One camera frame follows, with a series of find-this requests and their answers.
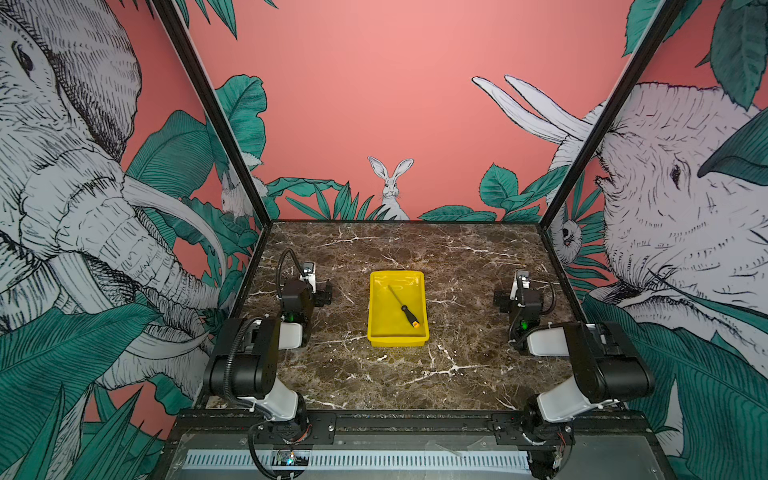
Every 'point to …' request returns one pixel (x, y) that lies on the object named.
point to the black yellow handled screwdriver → (410, 316)
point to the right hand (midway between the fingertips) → (514, 281)
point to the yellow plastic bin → (389, 325)
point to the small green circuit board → (290, 458)
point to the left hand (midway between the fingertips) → (311, 273)
